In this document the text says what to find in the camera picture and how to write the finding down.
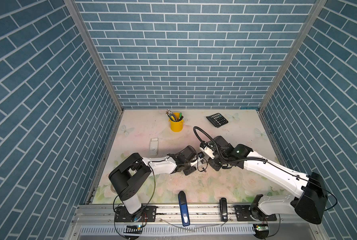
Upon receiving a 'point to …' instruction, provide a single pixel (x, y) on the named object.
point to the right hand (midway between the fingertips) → (209, 157)
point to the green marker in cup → (180, 115)
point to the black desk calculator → (218, 120)
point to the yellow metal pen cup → (176, 126)
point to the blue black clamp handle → (182, 201)
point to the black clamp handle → (223, 209)
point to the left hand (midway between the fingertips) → (192, 165)
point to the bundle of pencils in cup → (170, 114)
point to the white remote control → (153, 148)
